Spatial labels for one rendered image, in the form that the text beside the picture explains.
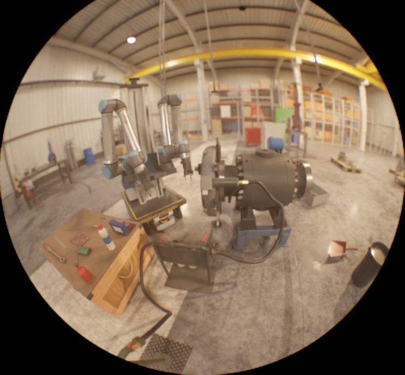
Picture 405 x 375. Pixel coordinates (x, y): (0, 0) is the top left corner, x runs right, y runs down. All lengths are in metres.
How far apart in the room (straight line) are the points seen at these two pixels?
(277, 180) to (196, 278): 1.12
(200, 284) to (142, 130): 1.70
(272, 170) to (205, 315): 1.33
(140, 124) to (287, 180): 1.66
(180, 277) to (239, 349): 0.83
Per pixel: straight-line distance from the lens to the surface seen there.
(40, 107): 9.09
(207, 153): 1.27
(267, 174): 1.28
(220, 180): 1.06
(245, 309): 1.28
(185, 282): 1.36
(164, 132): 1.37
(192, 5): 9.03
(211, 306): 1.27
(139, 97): 1.78
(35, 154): 8.64
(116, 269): 1.16
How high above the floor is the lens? 1.23
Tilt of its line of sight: 20 degrees down
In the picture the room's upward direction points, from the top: 5 degrees counter-clockwise
